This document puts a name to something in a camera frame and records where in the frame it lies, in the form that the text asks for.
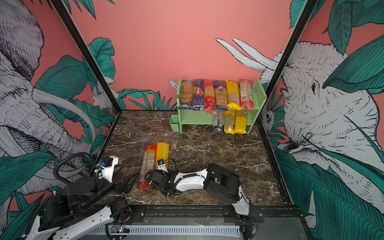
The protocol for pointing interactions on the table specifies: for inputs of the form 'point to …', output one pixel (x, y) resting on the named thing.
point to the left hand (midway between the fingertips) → (131, 168)
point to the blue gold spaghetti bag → (186, 101)
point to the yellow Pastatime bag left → (162, 153)
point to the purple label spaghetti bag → (218, 121)
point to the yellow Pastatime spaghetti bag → (233, 90)
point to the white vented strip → (164, 230)
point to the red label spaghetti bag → (246, 94)
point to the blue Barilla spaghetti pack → (198, 95)
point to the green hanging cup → (174, 122)
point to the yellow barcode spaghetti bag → (240, 121)
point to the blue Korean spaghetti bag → (220, 94)
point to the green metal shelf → (260, 96)
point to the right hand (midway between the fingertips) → (157, 178)
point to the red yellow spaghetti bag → (148, 163)
